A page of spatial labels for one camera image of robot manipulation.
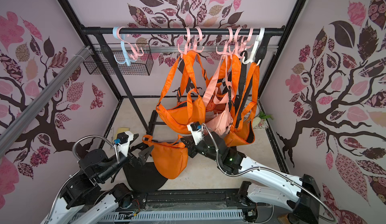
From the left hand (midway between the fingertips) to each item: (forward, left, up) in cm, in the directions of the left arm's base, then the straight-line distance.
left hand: (145, 143), depth 64 cm
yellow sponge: (+24, +29, -27) cm, 46 cm away
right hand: (+3, -15, -1) cm, 16 cm away
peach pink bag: (+7, -33, +4) cm, 34 cm away
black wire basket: (+56, +44, +5) cm, 71 cm away
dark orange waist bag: (+19, -31, +3) cm, 36 cm away
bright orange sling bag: (+13, -48, -13) cm, 51 cm away
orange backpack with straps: (+23, -15, 0) cm, 28 cm away
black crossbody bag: (-6, +6, -28) cm, 30 cm away
